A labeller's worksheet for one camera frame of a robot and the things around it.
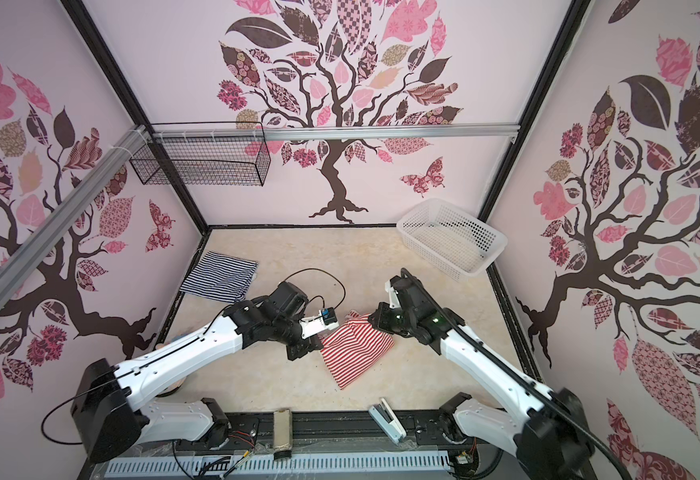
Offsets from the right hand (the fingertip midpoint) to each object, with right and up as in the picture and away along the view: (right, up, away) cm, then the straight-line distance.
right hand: (368, 315), depth 79 cm
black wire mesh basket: (-66, +56, +43) cm, 97 cm away
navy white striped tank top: (-51, +9, +25) cm, 57 cm away
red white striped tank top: (-4, -9, -1) cm, 10 cm away
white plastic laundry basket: (+37, +21, +36) cm, 55 cm away
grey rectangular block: (-21, -28, -7) cm, 36 cm away
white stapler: (+5, -27, -3) cm, 27 cm away
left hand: (-14, -8, -2) cm, 16 cm away
